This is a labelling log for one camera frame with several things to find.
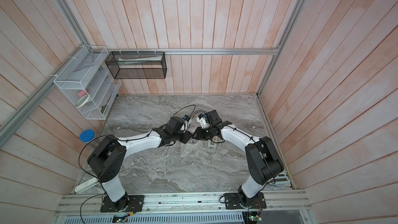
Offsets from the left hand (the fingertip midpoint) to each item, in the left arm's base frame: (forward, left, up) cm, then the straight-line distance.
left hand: (188, 136), depth 91 cm
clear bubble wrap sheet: (-8, -3, -5) cm, 11 cm away
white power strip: (-27, +51, -3) cm, 57 cm away
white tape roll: (+10, +57, +20) cm, 61 cm away
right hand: (-1, -3, +2) cm, 4 cm away
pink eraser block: (+14, +58, +22) cm, 64 cm away
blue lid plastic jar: (-8, +50, +13) cm, 53 cm away
